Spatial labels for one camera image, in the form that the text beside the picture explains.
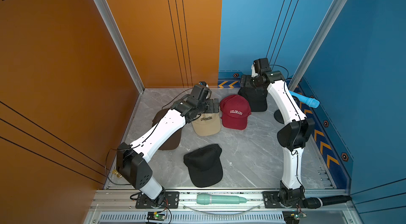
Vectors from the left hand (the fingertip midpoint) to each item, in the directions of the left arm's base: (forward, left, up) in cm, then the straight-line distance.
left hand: (212, 102), depth 80 cm
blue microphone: (+1, -51, -1) cm, 51 cm away
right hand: (+16, -21, -1) cm, 26 cm away
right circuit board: (-45, -36, -26) cm, 63 cm away
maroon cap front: (+7, -14, -17) cm, 23 cm away
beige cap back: (+1, +3, -22) cm, 23 cm away
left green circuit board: (-46, +26, -26) cm, 59 cm away
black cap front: (-24, +4, -23) cm, 33 cm away
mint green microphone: (-40, +3, -22) cm, 45 cm away
